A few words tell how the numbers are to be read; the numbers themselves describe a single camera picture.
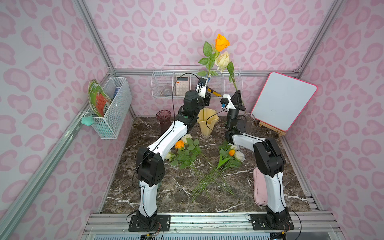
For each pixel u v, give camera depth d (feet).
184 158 3.10
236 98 2.48
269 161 1.86
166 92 3.15
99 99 2.46
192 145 3.30
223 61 2.13
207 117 2.46
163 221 2.44
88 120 2.05
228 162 2.96
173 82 3.13
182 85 3.11
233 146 3.17
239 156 3.03
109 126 2.38
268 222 2.32
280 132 3.48
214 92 3.21
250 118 3.21
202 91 2.26
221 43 1.96
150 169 1.65
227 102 2.31
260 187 2.63
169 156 3.11
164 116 3.21
